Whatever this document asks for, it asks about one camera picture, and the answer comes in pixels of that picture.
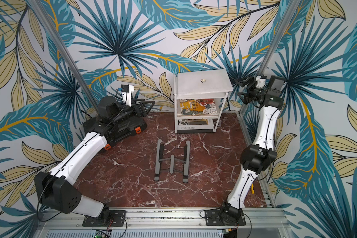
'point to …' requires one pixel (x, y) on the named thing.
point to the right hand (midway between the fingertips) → (220, 84)
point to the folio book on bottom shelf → (196, 125)
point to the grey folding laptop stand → (172, 164)
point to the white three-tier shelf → (220, 98)
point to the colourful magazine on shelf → (198, 106)
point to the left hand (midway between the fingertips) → (149, 102)
